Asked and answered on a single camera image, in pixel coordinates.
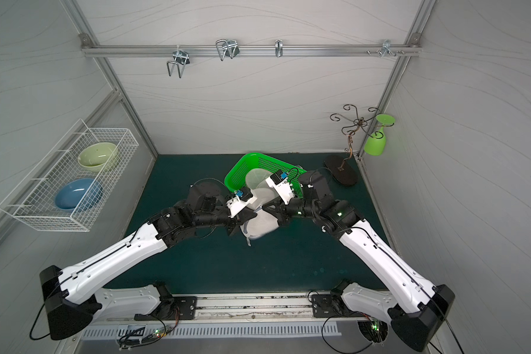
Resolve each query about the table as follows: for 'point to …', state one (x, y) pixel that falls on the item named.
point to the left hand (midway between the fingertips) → (254, 213)
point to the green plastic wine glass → (375, 144)
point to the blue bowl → (79, 194)
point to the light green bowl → (98, 157)
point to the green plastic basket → (236, 178)
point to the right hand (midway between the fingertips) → (264, 205)
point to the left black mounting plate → (172, 308)
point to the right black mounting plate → (324, 306)
